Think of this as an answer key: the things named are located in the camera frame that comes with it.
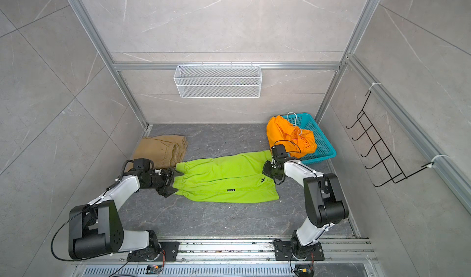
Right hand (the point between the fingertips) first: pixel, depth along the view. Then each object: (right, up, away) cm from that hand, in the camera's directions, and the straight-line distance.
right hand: (265, 170), depth 95 cm
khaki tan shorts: (-55, +9, +5) cm, 56 cm away
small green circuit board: (-48, -35, -25) cm, 64 cm away
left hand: (-42, -2, -9) cm, 43 cm away
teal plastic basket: (+34, +10, +5) cm, 36 cm away
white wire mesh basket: (-26, +49, +5) cm, 56 cm away
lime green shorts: (-18, -4, -5) cm, 19 cm away
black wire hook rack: (+37, +9, -34) cm, 51 cm away
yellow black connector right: (+12, -35, -25) cm, 45 cm away
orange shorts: (+20, +14, +9) cm, 26 cm away
